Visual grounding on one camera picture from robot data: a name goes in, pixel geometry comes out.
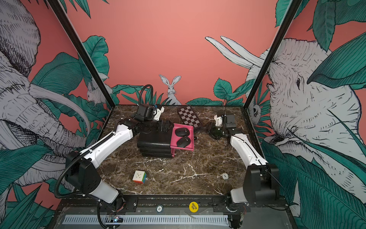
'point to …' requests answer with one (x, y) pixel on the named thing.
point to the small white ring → (225, 176)
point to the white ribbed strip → (148, 219)
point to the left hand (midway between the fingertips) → (169, 123)
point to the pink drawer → (174, 139)
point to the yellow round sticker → (193, 206)
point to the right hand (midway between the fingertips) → (203, 127)
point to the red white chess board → (188, 117)
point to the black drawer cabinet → (156, 144)
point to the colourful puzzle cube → (140, 177)
